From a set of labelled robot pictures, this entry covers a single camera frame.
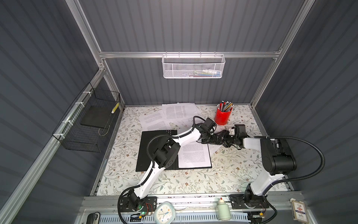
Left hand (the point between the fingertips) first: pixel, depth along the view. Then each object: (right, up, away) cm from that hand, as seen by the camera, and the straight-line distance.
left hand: (217, 142), depth 94 cm
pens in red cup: (+8, +25, +8) cm, 27 cm away
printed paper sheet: (-46, +14, +17) cm, 51 cm away
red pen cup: (+6, +16, +11) cm, 21 cm away
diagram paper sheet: (-23, +11, +14) cm, 29 cm away
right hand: (+2, +3, +3) cm, 4 cm away
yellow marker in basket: (-64, +22, -13) cm, 69 cm away
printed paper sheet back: (-28, +23, +21) cm, 42 cm away
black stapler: (-67, -32, -28) cm, 79 cm away
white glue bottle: (-4, -28, -29) cm, 40 cm away
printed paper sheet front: (-16, -8, -3) cm, 18 cm away
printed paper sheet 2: (-3, -4, 0) cm, 5 cm away
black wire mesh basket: (-75, +12, -22) cm, 80 cm away
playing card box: (+35, -31, -25) cm, 53 cm away
